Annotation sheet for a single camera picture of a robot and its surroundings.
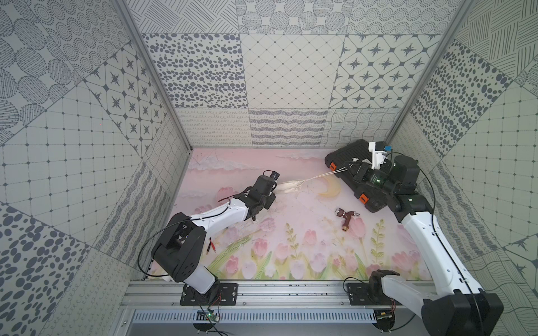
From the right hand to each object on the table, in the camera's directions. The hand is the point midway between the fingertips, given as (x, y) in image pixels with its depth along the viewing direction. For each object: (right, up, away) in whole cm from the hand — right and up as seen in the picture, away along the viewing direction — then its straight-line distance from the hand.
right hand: (346, 164), depth 73 cm
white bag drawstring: (+4, -4, +34) cm, 35 cm away
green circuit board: (-46, -52, -3) cm, 70 cm away
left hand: (-31, -9, +17) cm, 36 cm away
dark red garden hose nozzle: (+7, -23, +20) cm, 31 cm away
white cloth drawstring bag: (-19, -9, +9) cm, 23 cm away
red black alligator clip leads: (-52, -33, +13) cm, 63 cm away
